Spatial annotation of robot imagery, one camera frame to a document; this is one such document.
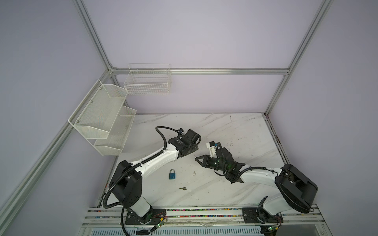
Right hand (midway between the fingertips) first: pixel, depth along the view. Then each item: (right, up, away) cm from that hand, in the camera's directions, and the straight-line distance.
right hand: (194, 160), depth 80 cm
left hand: (-1, +6, +5) cm, 8 cm away
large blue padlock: (-13, -11, +8) cm, 19 cm away
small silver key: (-6, -17, +3) cm, 18 cm away
